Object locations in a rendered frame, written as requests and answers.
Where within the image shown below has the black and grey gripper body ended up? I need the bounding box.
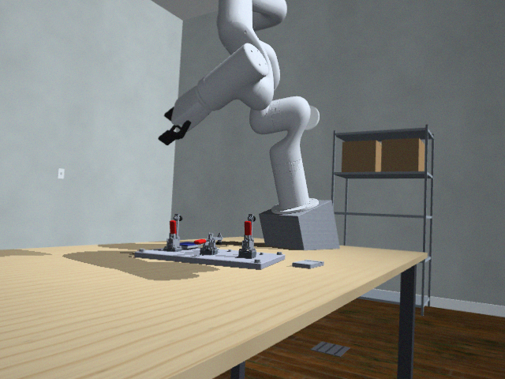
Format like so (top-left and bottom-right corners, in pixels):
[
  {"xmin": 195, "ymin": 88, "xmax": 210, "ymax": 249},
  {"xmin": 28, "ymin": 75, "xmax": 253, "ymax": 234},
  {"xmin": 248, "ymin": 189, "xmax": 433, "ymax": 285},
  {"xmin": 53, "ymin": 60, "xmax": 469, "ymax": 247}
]
[{"xmin": 171, "ymin": 86, "xmax": 216, "ymax": 132}]

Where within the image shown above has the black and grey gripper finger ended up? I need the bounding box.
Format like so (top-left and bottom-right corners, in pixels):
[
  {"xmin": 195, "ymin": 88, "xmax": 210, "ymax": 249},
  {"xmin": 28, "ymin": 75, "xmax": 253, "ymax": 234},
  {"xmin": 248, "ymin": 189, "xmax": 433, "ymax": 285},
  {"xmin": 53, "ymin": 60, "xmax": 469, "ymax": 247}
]
[
  {"xmin": 158, "ymin": 121, "xmax": 191, "ymax": 145},
  {"xmin": 164, "ymin": 107, "xmax": 174, "ymax": 121}
]

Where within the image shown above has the blue rectangular block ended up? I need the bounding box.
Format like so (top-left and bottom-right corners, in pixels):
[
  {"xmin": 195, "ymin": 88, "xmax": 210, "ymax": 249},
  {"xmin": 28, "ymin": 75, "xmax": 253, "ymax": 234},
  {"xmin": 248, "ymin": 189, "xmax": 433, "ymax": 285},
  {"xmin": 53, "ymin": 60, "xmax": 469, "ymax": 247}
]
[{"xmin": 180, "ymin": 242, "xmax": 201, "ymax": 249}]

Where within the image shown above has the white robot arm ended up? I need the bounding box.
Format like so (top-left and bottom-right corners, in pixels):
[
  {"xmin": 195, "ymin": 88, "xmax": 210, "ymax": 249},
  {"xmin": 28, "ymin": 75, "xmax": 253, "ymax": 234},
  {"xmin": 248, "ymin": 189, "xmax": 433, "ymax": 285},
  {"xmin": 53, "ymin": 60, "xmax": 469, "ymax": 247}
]
[{"xmin": 197, "ymin": 0, "xmax": 319, "ymax": 214}]

